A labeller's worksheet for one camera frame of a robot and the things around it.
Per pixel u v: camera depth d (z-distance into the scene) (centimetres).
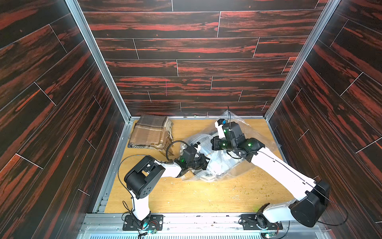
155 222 73
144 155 53
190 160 74
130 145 99
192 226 74
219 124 68
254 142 53
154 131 101
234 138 56
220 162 89
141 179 49
